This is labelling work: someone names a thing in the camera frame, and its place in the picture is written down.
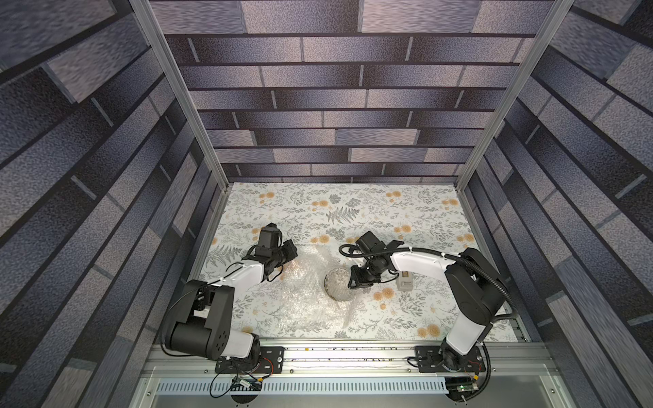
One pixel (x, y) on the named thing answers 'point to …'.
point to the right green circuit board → (468, 388)
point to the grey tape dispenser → (405, 280)
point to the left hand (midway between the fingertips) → (299, 246)
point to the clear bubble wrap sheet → (313, 288)
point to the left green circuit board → (242, 382)
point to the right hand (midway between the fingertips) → (348, 285)
